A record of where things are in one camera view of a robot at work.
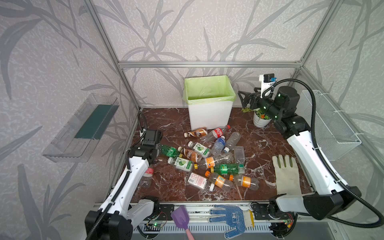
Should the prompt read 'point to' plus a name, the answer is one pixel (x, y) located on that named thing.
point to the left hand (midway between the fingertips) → (148, 143)
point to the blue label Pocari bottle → (218, 146)
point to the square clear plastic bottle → (239, 155)
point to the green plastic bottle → (170, 151)
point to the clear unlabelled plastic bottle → (232, 141)
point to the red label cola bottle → (210, 136)
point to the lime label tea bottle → (200, 149)
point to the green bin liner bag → (208, 89)
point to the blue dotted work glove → (238, 219)
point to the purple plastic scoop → (180, 217)
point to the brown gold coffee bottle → (197, 132)
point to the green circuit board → (155, 225)
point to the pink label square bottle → (199, 181)
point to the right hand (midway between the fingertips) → (248, 86)
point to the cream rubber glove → (288, 176)
